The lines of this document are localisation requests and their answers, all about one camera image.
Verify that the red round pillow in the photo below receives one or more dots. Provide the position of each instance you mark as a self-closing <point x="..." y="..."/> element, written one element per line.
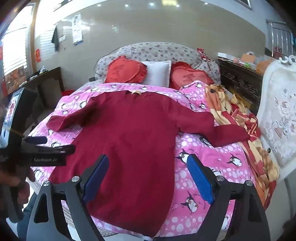
<point x="126" y="69"/>

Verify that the dark carved wooden cabinet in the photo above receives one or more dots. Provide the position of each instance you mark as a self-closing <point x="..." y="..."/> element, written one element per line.
<point x="242" y="81"/>

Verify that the dark red sweater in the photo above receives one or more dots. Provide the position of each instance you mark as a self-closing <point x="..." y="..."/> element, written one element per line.
<point x="138" y="139"/>

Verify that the wall poster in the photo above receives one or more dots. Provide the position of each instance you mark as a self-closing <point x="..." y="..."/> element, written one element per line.
<point x="77" y="29"/>

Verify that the red heart-shaped pillow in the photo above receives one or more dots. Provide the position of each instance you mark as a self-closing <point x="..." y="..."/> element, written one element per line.
<point x="187" y="75"/>

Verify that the person's blue trouser leg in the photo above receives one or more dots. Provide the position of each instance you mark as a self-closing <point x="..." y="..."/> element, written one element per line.
<point x="27" y="220"/>

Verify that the yellow and red blanket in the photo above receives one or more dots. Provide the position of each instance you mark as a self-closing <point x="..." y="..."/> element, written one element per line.
<point x="261" y="162"/>

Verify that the dark wooden desk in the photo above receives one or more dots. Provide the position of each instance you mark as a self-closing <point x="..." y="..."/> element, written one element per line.
<point x="46" y="78"/>

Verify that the window with blinds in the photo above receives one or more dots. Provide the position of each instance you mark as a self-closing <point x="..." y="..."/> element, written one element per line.
<point x="16" y="46"/>

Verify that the hanging dark cloth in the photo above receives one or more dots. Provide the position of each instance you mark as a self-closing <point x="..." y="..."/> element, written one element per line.
<point x="55" y="39"/>

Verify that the orange cardboard box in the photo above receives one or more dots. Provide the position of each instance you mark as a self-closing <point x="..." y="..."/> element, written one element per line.
<point x="264" y="66"/>

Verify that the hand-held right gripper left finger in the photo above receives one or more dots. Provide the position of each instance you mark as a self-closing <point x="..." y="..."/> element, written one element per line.
<point x="97" y="178"/>

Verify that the person's left hand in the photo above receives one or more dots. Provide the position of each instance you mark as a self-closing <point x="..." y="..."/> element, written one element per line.
<point x="23" y="187"/>

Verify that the white ornate floral chair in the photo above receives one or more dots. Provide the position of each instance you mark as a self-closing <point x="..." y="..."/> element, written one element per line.
<point x="277" y="115"/>

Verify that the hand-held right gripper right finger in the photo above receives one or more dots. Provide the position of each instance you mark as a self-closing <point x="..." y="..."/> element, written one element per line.
<point x="201" y="178"/>

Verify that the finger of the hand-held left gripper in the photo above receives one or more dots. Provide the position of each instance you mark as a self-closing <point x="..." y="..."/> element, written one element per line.
<point x="35" y="140"/>
<point x="55" y="150"/>

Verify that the pink penguin print blanket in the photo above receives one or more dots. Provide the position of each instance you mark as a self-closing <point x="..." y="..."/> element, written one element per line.
<point x="208" y="148"/>

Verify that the metal railing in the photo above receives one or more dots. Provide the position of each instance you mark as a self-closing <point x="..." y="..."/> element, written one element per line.
<point x="278" y="34"/>

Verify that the white pillow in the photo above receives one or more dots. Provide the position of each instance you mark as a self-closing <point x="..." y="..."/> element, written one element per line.
<point x="156" y="74"/>

